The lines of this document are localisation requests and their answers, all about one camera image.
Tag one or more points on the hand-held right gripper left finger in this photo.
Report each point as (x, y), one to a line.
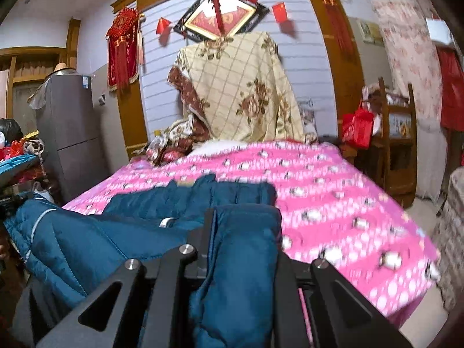
(170, 290)

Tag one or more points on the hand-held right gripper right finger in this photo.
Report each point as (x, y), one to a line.
(290, 297)

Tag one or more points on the blue puffer jacket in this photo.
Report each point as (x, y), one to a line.
(90, 246)

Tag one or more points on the pile of assorted goods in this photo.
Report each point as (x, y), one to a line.
(18, 163)

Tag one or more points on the pink penguin print blanket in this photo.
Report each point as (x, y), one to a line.
(326, 206)

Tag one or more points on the grey refrigerator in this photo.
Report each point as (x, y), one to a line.
(69, 134)

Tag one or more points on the clear plastic bag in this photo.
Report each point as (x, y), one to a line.
(38, 94)

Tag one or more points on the brown floral cloth bundle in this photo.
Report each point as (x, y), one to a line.
(174, 145)

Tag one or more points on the clear plastic bottle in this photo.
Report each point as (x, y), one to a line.
(155, 145)

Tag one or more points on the white pillow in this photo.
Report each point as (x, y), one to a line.
(214, 147)

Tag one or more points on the straw hat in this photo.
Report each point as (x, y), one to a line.
(61, 70)

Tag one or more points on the wooden cabinet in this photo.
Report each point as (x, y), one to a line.
(32, 61)

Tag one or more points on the beige patterned cloth cover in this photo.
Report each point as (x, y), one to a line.
(451, 239)

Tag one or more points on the red gift bag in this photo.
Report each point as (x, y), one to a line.
(359, 127)

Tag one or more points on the wooden chair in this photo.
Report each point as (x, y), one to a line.
(397, 145)

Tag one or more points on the red tasselled banner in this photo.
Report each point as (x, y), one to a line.
(123, 50)

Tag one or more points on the beige floral quilt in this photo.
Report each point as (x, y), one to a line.
(235, 79)

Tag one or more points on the pale pink cloth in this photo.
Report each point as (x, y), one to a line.
(384, 94)

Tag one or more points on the pink floral curtain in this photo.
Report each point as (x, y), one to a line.
(409, 65)

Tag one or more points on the red hanging cloth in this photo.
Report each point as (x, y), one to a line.
(453, 87)

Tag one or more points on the black framed red picture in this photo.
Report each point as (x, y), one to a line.
(235, 16)

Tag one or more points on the wall switch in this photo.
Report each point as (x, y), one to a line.
(102, 100)

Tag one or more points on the wooden arch frame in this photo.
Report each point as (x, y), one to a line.
(130, 116)

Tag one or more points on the small wall picture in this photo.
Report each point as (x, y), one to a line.
(371, 32)

